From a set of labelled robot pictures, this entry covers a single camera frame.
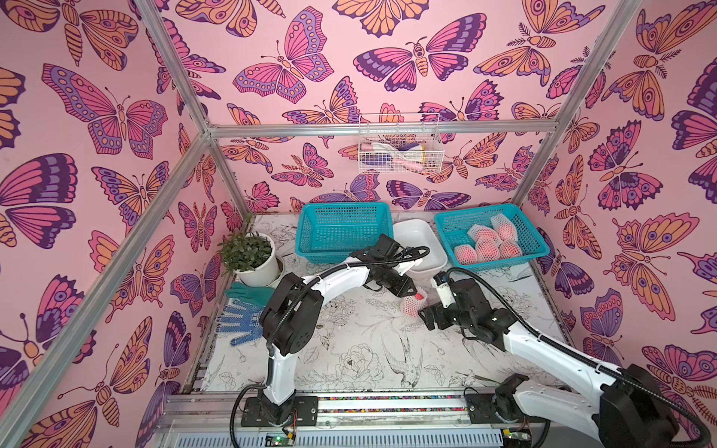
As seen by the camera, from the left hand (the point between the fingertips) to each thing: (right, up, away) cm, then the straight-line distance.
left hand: (416, 290), depth 87 cm
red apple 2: (+19, +11, +11) cm, 24 cm away
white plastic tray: (+4, +18, +26) cm, 32 cm away
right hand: (+5, -4, -2) cm, 6 cm away
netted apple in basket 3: (+36, +12, +13) cm, 40 cm away
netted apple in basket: (+28, +14, +13) cm, 34 cm away
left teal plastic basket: (-30, +18, +28) cm, 45 cm away
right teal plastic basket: (+20, +19, +26) cm, 38 cm away
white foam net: (+19, +11, +11) cm, 24 cm away
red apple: (+1, -2, 0) cm, 2 cm away
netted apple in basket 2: (+38, +20, +20) cm, 47 cm away
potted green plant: (-51, +10, -1) cm, 52 cm away
